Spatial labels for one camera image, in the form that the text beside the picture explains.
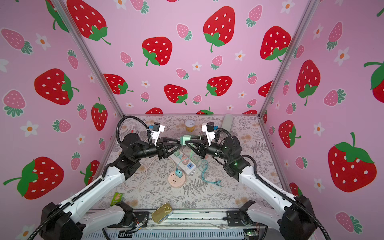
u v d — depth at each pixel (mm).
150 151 596
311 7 691
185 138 614
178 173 832
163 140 633
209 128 571
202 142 586
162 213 731
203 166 929
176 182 838
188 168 898
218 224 732
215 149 593
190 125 1074
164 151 592
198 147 592
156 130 593
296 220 386
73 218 403
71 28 743
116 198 788
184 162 884
